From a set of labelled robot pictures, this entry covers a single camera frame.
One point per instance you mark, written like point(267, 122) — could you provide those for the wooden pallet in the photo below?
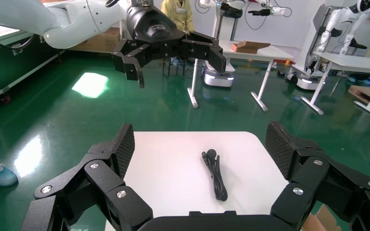
point(368, 92)

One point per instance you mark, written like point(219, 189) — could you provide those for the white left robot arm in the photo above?
point(60, 19)

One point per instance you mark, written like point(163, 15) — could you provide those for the dark workbench with casters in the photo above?
point(0, 73)

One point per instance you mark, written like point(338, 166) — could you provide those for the flat brown cardboard box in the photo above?
point(248, 47)

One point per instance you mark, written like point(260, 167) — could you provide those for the large brown cardboard carton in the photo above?
point(102, 41)

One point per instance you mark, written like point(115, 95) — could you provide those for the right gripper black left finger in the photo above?
point(108, 178)

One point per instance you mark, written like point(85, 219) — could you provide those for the open brown cardboard storage box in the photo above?
point(325, 219)

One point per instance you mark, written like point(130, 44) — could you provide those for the white desk with metal legs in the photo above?
point(354, 62)
point(261, 55)

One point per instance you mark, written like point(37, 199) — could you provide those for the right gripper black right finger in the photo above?
point(312, 172)

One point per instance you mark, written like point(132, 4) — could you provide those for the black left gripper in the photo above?
point(153, 25)

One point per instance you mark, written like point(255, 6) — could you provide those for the white robot on stand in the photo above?
point(311, 47)

